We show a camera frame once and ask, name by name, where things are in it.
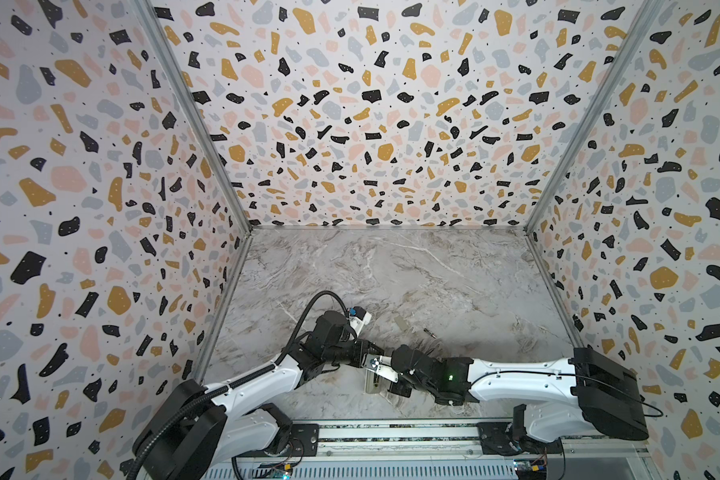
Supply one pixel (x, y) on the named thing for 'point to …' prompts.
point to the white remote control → (374, 383)
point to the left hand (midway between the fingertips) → (383, 350)
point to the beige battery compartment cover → (402, 323)
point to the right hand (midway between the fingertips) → (376, 363)
